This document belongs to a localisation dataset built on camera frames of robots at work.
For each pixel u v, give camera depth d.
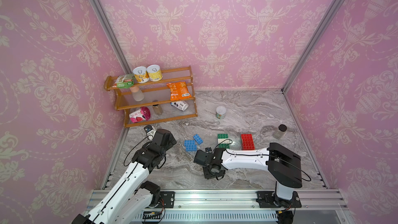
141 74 0.83
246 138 0.92
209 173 0.72
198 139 0.92
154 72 0.83
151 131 0.69
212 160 0.60
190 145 0.90
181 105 1.03
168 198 0.74
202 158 0.65
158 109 1.00
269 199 0.73
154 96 0.95
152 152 0.56
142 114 0.97
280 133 0.91
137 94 0.97
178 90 0.97
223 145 0.88
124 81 0.83
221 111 1.00
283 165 0.46
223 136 0.92
